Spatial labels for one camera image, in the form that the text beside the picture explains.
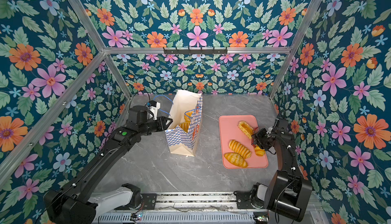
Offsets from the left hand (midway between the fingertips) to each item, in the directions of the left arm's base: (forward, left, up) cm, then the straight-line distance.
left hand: (172, 117), depth 73 cm
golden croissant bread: (-14, -32, -23) cm, 42 cm away
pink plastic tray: (+5, -37, -28) cm, 46 cm away
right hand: (-4, -43, -16) cm, 46 cm away
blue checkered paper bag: (-9, -5, -2) cm, 11 cm away
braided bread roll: (+5, -43, -24) cm, 49 cm away
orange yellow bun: (+17, -6, -21) cm, 28 cm away
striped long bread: (-8, -36, -24) cm, 44 cm away
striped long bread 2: (-4, -6, -2) cm, 8 cm away
